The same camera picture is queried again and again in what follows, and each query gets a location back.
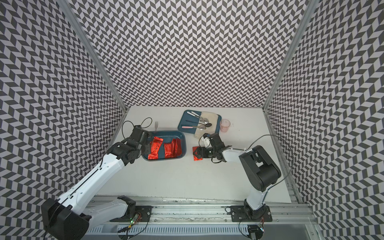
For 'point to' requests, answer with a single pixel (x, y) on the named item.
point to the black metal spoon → (208, 125)
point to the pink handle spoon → (201, 127)
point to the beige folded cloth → (213, 118)
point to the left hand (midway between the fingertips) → (143, 147)
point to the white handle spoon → (205, 119)
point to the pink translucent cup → (224, 124)
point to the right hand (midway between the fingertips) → (198, 155)
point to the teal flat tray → (190, 120)
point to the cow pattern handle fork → (156, 125)
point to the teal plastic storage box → (167, 136)
